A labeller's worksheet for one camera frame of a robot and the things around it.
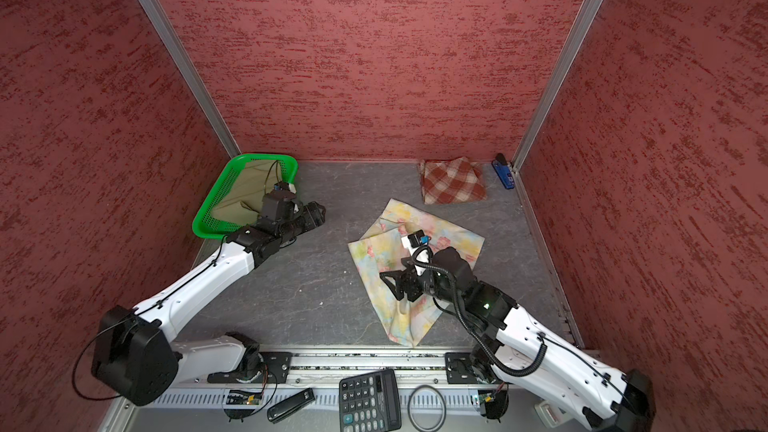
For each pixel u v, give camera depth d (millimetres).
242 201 928
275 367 748
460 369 737
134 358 398
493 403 712
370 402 680
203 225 948
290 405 663
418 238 620
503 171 1163
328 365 757
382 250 894
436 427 664
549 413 656
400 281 621
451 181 1129
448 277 507
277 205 611
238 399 723
